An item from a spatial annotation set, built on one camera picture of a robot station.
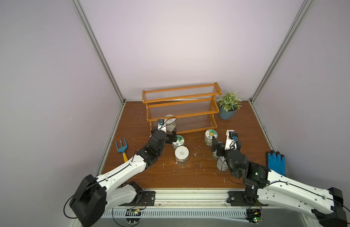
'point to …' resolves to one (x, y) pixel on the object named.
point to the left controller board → (133, 215)
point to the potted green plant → (228, 102)
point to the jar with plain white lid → (181, 154)
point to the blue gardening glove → (276, 161)
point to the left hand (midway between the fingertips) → (170, 127)
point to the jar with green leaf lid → (179, 142)
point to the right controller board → (253, 215)
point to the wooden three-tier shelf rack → (188, 108)
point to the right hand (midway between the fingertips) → (222, 136)
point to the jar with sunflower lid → (208, 135)
